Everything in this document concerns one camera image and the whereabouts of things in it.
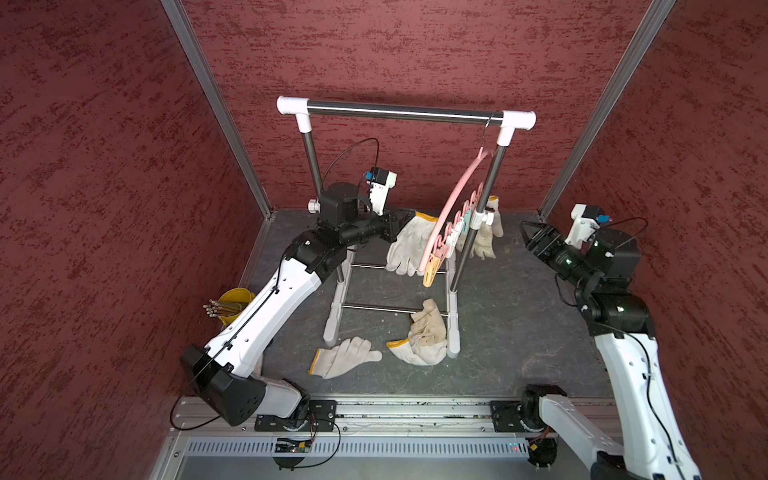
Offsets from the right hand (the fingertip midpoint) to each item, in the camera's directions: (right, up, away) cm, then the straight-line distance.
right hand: (521, 234), depth 66 cm
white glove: (-26, -4, +7) cm, 27 cm away
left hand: (-25, +3, -1) cm, 26 cm away
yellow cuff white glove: (-3, +9, +11) cm, 14 cm away
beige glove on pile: (-19, -27, +19) cm, 38 cm away
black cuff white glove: (-4, -3, +14) cm, 15 cm away
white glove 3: (-46, -35, +15) cm, 60 cm away
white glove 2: (-20, -34, +17) cm, 43 cm away
